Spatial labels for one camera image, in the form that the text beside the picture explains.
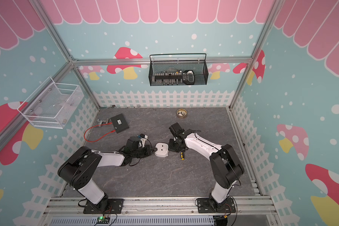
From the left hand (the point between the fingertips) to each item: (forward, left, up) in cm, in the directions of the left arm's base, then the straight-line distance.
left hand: (156, 152), depth 92 cm
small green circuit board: (-37, +25, -5) cm, 44 cm away
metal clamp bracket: (+25, +45, -2) cm, 51 cm away
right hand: (0, -10, +4) cm, 10 cm away
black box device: (+25, +31, -1) cm, 40 cm away
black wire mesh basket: (+43, -24, +32) cm, 59 cm away
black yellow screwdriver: (-2, -17, -1) cm, 17 cm away
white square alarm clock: (+1, -4, +1) cm, 5 cm away
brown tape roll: (+36, -17, -2) cm, 40 cm away
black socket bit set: (+36, -7, +32) cm, 48 cm away
